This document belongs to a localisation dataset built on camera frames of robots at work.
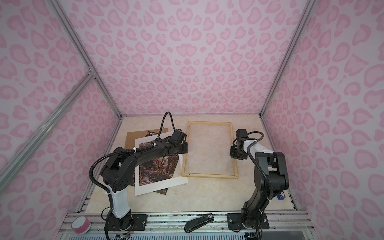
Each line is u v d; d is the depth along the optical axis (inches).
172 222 29.6
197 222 27.7
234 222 28.9
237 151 32.3
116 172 19.6
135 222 28.4
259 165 18.5
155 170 35.6
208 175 34.7
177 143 29.5
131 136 43.1
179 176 34.7
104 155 40.8
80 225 27.0
